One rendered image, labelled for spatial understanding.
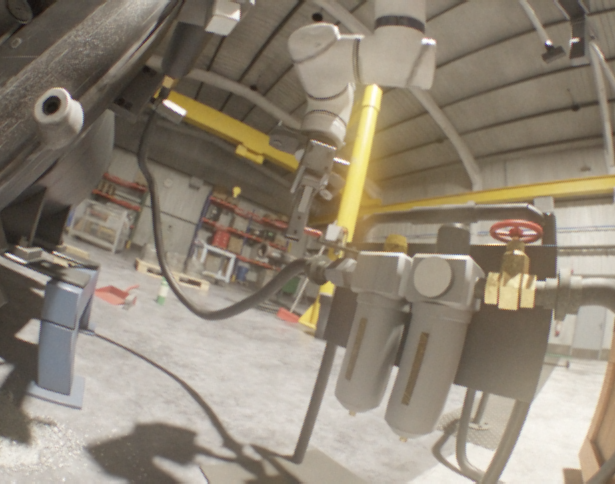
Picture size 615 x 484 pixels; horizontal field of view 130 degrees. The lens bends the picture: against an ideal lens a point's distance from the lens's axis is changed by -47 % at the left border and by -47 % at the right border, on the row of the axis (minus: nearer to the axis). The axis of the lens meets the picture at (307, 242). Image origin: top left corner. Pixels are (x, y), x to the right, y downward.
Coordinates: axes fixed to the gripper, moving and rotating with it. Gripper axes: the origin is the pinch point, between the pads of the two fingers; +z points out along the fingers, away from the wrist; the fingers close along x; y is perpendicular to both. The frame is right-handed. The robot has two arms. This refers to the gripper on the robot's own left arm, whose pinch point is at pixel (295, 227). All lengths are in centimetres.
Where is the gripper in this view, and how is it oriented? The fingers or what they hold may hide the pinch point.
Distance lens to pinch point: 45.4
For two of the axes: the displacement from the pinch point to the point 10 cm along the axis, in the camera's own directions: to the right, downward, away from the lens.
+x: -2.0, 1.4, 9.7
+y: 9.5, 2.8, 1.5
